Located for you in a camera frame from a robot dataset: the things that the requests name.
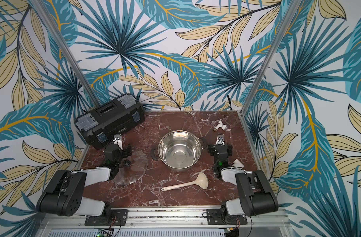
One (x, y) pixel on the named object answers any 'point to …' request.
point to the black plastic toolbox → (98, 127)
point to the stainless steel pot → (179, 150)
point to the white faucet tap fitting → (219, 125)
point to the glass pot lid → (134, 167)
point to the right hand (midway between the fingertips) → (221, 142)
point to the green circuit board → (102, 235)
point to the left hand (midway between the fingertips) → (121, 144)
